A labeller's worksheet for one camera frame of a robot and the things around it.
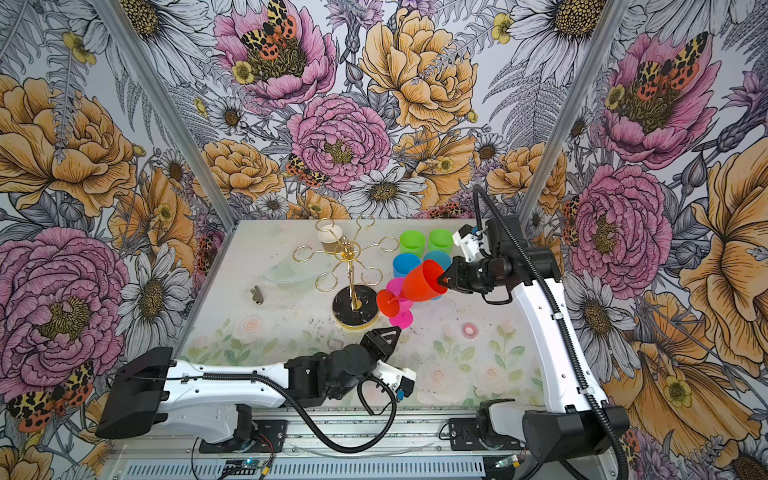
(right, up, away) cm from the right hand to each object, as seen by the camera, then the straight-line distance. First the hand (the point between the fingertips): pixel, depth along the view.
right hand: (441, 290), depth 69 cm
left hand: (-12, -9, +4) cm, 15 cm away
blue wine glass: (+4, +7, +26) cm, 27 cm away
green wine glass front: (-5, +11, +28) cm, 30 cm away
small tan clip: (-55, -6, +29) cm, 63 cm away
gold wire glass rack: (-23, -9, +25) cm, 35 cm away
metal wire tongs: (-28, -19, +21) cm, 40 cm away
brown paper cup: (-33, +14, +37) cm, 51 cm away
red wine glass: (-5, +2, -5) cm, 7 cm away
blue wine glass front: (-8, +5, +21) cm, 23 cm away
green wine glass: (+5, +12, +31) cm, 34 cm away
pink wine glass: (-7, -12, +28) cm, 31 cm away
